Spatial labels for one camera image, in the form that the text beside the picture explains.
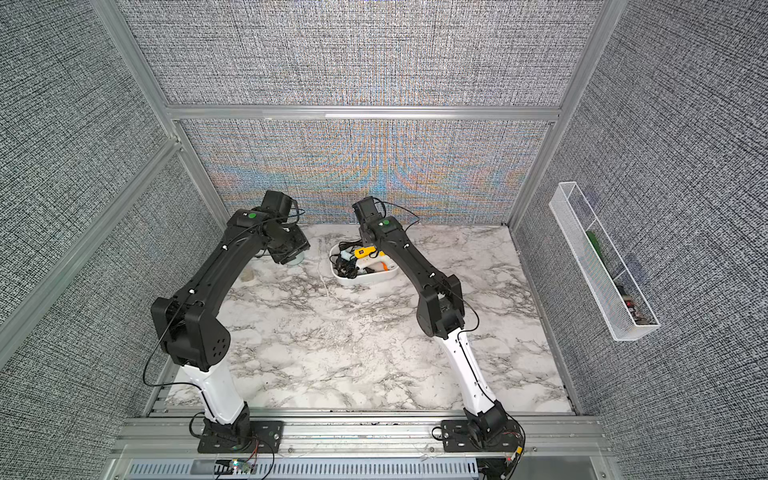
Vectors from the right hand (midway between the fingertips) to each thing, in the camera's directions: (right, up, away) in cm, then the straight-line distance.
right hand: (378, 222), depth 98 cm
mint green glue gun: (-11, -11, +6) cm, 17 cm away
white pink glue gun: (-5, -13, 0) cm, 14 cm away
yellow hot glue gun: (-6, -10, 0) cm, 12 cm away
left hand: (-19, -8, -12) cm, 24 cm away
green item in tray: (+53, -7, -25) cm, 59 cm away
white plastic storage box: (-11, -17, +4) cm, 20 cm away
